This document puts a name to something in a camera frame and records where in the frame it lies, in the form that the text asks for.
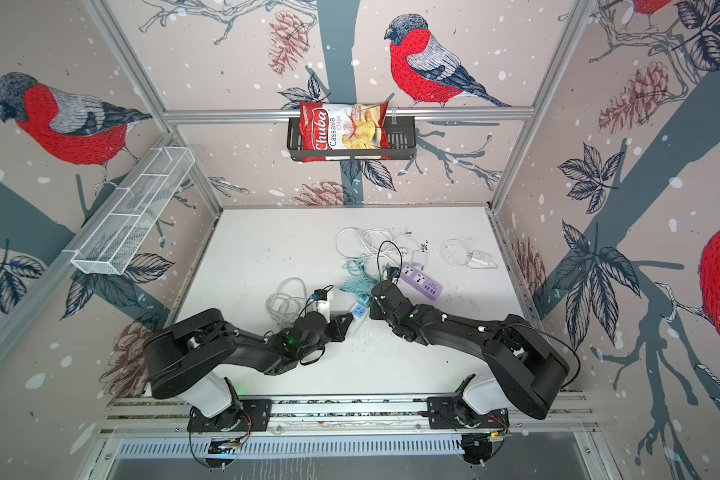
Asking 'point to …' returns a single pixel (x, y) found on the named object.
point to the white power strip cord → (375, 243)
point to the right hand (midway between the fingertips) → (371, 306)
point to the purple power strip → (420, 281)
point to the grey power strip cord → (286, 300)
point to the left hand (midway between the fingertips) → (355, 322)
